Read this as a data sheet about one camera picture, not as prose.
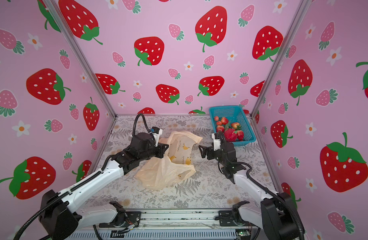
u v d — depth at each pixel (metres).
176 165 0.73
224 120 1.13
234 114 1.18
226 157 0.63
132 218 0.75
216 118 1.14
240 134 1.04
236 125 1.09
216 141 0.74
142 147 0.59
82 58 0.86
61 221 0.38
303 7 0.69
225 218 0.73
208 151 0.75
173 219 0.76
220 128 1.07
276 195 0.44
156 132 0.68
